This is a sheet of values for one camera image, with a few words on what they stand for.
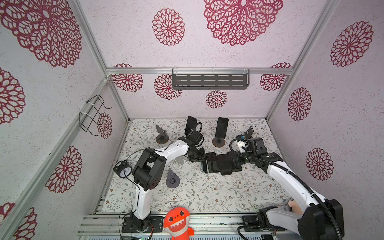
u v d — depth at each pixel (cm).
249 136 105
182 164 91
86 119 73
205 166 94
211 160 106
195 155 80
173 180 84
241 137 74
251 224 72
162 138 106
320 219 39
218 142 106
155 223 73
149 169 52
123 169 81
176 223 67
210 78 95
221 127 101
